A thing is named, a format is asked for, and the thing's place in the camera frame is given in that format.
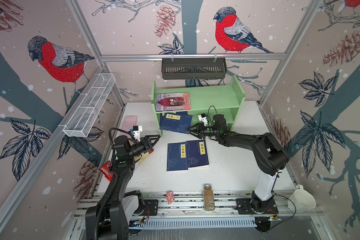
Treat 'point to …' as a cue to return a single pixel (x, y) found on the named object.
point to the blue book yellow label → (176, 116)
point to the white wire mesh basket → (81, 122)
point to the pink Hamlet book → (170, 101)
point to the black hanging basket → (194, 70)
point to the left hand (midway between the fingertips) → (158, 139)
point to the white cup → (301, 200)
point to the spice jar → (208, 198)
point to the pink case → (129, 121)
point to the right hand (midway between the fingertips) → (188, 132)
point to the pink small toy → (169, 197)
